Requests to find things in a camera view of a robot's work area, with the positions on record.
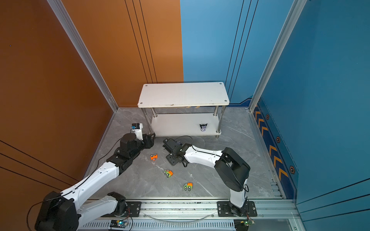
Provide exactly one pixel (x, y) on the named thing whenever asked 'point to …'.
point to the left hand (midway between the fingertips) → (151, 133)
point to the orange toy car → (154, 157)
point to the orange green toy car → (168, 173)
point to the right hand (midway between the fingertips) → (173, 156)
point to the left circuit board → (118, 223)
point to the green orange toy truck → (188, 186)
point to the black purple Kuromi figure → (203, 127)
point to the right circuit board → (243, 224)
